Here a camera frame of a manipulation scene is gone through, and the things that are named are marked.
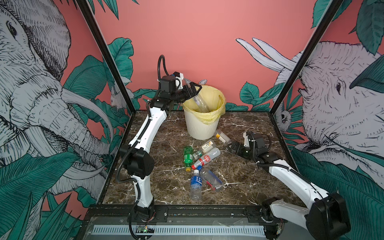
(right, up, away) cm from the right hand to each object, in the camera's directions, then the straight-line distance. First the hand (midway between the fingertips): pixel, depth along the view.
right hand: (231, 145), depth 83 cm
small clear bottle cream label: (-14, -2, +10) cm, 17 cm away
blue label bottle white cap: (-20, -23, -1) cm, 30 cm away
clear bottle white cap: (-16, +24, +11) cm, 31 cm away
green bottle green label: (-25, -8, +5) cm, 27 cm away
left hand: (-19, +32, -8) cm, 38 cm away
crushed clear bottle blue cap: (-10, -21, +3) cm, 24 cm away
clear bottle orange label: (-3, +4, +19) cm, 20 cm away
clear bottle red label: (-9, -7, +8) cm, 14 cm away
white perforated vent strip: (-25, -39, -13) cm, 48 cm away
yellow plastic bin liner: (-7, +29, +16) cm, 33 cm away
